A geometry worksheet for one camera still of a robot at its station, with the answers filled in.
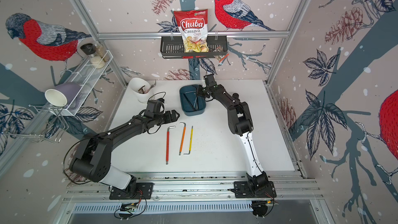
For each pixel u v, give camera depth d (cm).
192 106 107
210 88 83
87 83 73
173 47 95
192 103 108
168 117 81
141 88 104
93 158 44
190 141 90
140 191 73
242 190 73
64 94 61
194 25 81
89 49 78
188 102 109
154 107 71
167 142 90
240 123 64
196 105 104
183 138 92
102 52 86
